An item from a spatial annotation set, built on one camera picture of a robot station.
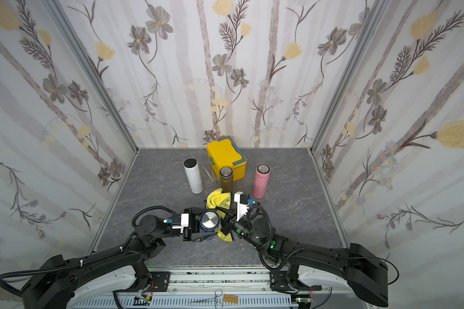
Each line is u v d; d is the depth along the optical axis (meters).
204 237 0.59
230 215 0.62
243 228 0.61
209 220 0.57
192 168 0.84
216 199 0.64
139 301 0.73
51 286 0.40
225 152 1.01
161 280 0.74
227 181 0.85
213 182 1.05
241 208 0.61
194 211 0.60
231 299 0.71
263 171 0.84
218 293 0.72
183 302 0.70
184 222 0.52
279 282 0.73
